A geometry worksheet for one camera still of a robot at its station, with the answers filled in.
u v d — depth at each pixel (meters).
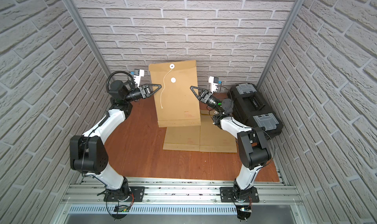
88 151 0.49
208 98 0.67
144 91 0.67
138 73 0.67
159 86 0.71
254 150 0.48
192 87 0.70
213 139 0.92
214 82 0.69
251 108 0.92
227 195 0.74
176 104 0.71
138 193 0.74
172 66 0.68
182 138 0.95
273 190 1.60
